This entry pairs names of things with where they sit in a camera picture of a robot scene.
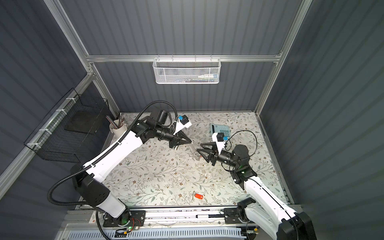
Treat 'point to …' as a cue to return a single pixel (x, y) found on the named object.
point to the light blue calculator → (220, 128)
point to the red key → (199, 196)
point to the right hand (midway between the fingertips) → (201, 150)
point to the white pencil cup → (118, 127)
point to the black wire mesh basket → (66, 131)
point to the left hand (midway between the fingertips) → (190, 141)
